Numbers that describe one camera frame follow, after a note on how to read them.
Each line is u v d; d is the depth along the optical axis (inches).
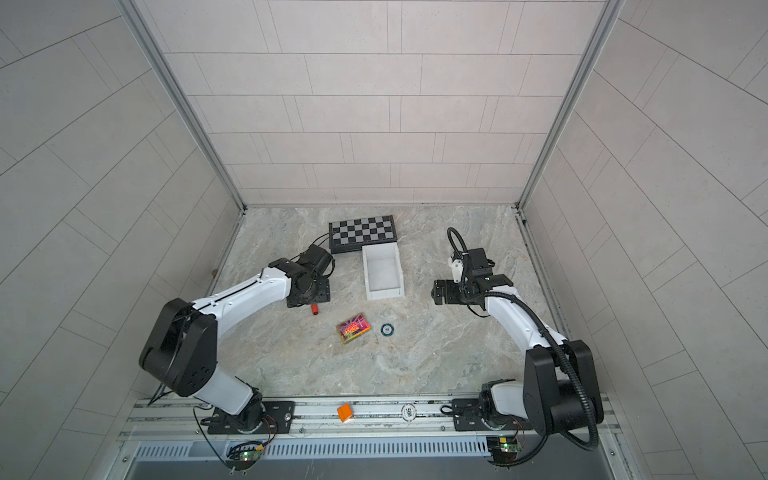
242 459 25.6
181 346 17.0
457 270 30.9
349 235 40.6
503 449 26.6
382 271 38.3
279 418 27.6
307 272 25.3
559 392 15.8
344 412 27.9
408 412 28.4
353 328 33.3
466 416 27.9
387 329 33.6
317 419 28.5
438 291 30.3
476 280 25.9
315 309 35.0
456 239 27.7
